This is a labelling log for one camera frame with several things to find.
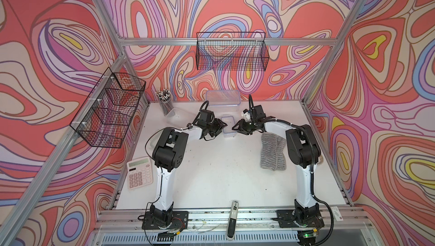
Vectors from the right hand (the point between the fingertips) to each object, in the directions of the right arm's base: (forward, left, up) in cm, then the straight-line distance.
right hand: (234, 133), depth 99 cm
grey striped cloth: (-13, -20, -1) cm, 24 cm away
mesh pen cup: (+16, +41, +14) cm, 46 cm away
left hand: (+3, +3, +2) cm, 5 cm away
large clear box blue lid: (+31, +5, -4) cm, 32 cm away
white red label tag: (-44, -42, -4) cm, 61 cm away
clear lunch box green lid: (+17, +40, 0) cm, 43 cm away
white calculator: (-23, +51, 0) cm, 56 cm away
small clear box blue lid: (+1, +4, +1) cm, 4 cm away
